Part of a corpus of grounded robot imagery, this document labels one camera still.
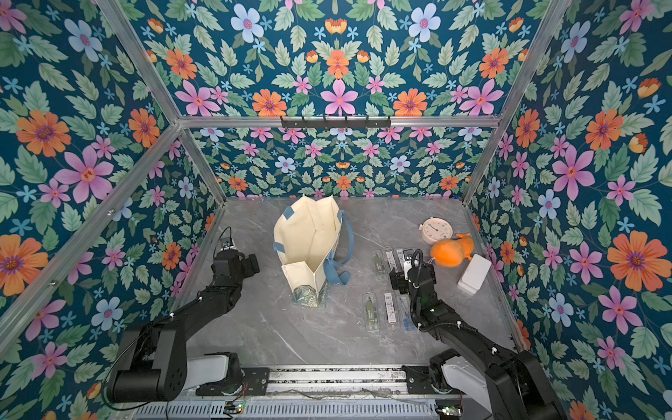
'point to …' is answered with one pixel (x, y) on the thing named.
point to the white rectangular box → (474, 274)
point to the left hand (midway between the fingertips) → (241, 256)
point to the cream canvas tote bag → (311, 243)
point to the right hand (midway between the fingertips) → (414, 263)
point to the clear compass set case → (380, 264)
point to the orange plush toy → (451, 253)
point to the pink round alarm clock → (435, 229)
